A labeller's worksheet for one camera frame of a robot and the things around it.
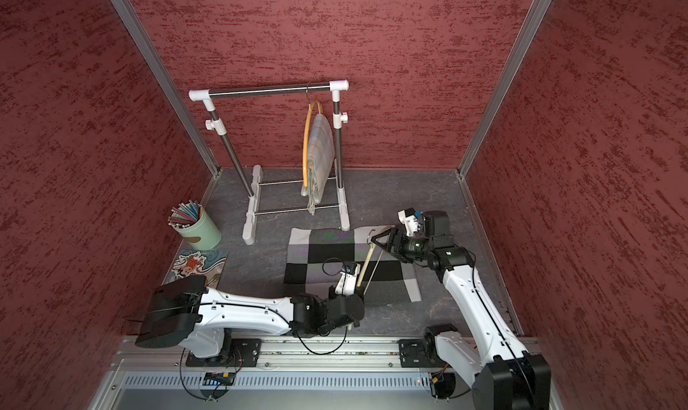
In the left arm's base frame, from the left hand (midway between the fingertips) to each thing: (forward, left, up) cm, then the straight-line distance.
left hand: (361, 294), depth 76 cm
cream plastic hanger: (+8, -2, +6) cm, 10 cm away
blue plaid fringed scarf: (+40, +13, +18) cm, 46 cm away
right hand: (+10, -4, +9) cm, 14 cm away
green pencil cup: (+20, +54, +5) cm, 58 cm away
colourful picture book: (+13, +59, -9) cm, 62 cm away
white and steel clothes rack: (+35, +42, -6) cm, 55 cm away
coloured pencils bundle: (+25, +60, +3) cm, 66 cm away
